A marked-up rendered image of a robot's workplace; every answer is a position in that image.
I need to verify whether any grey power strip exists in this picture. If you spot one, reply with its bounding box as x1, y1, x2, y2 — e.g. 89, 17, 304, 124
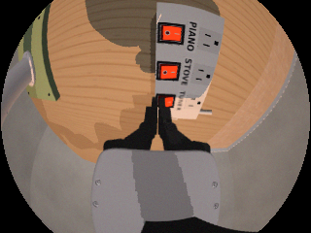
155, 2, 225, 120

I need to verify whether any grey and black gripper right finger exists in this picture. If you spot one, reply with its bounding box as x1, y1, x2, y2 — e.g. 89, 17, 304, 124
158, 97, 211, 153

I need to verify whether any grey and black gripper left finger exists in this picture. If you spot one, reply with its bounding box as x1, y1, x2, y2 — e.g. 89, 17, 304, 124
103, 97, 157, 150

